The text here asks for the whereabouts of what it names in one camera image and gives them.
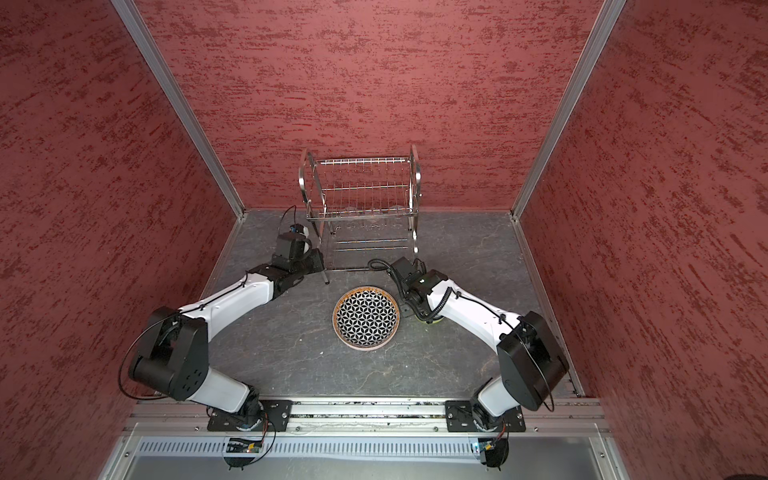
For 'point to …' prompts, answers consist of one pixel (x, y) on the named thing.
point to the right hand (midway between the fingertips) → (413, 308)
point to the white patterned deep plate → (366, 318)
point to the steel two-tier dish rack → (364, 211)
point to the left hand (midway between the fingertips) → (321, 260)
